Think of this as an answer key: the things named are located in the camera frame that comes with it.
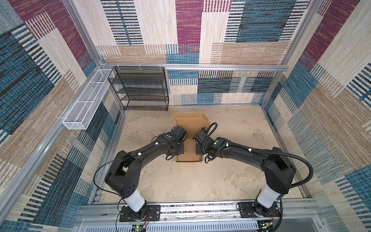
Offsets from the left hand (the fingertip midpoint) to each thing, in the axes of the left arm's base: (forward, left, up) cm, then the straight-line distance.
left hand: (179, 149), depth 89 cm
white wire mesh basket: (+18, +62, +11) cm, 65 cm away
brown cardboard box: (+6, -7, +18) cm, 20 cm away
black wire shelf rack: (+47, +30, +10) cm, 56 cm away
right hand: (-1, -13, +2) cm, 13 cm away
